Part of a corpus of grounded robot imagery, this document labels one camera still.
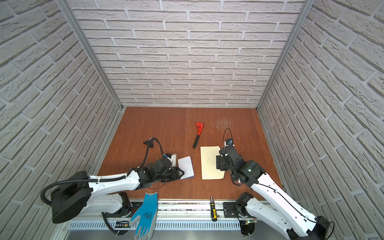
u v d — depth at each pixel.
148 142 0.98
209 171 0.88
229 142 0.65
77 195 0.42
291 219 0.41
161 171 0.64
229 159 0.55
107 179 0.51
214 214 0.71
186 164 0.87
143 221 0.70
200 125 1.08
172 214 0.73
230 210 0.74
